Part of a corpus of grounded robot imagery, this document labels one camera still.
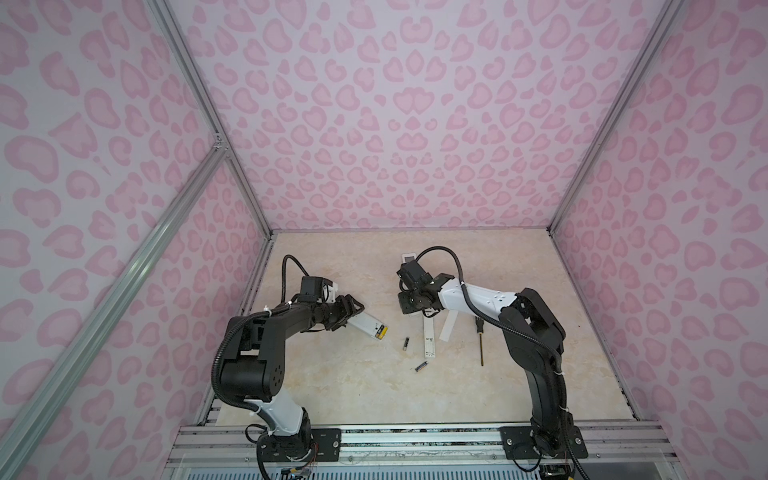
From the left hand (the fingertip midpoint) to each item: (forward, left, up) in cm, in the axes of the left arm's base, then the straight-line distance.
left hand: (359, 307), depth 94 cm
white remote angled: (-4, -2, -3) cm, 6 cm away
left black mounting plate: (-36, +10, -2) cm, 38 cm away
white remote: (+22, -17, -2) cm, 28 cm away
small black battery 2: (-11, -14, -4) cm, 18 cm away
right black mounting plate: (-37, -41, -4) cm, 55 cm away
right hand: (+2, -15, 0) cm, 15 cm away
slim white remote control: (-9, -21, -3) cm, 24 cm away
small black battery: (-18, -18, -5) cm, 25 cm away
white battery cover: (-5, -28, -4) cm, 29 cm away
